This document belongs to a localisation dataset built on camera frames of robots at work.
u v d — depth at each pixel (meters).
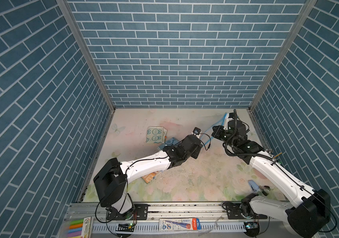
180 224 0.70
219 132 0.69
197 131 0.69
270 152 0.77
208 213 0.75
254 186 0.81
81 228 0.68
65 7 0.70
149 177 0.82
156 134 1.02
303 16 0.74
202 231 0.69
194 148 0.59
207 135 0.68
